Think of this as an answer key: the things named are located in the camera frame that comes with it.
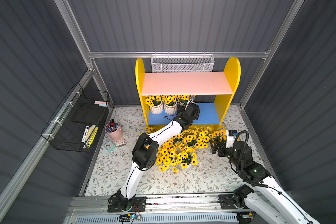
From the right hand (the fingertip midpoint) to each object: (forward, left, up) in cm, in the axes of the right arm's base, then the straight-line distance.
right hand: (220, 141), depth 76 cm
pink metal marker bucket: (+13, +67, -16) cm, 70 cm away
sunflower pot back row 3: (+24, +19, +10) cm, 32 cm away
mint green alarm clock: (+5, +69, -17) cm, 72 cm away
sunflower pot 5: (+11, +42, -5) cm, 44 cm away
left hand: (+26, +16, +1) cm, 30 cm away
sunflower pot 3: (-6, +29, -6) cm, 30 cm away
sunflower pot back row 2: (+25, +28, +2) cm, 38 cm away
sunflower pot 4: (+6, +11, -6) cm, 13 cm away
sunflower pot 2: (-7, +19, -5) cm, 21 cm away
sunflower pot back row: (+28, +38, +2) cm, 47 cm away
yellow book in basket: (-6, +63, +15) cm, 65 cm away
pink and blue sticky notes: (+21, +71, +8) cm, 74 cm away
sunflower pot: (+8, -3, -7) cm, 11 cm away
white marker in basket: (-1, +71, +9) cm, 71 cm away
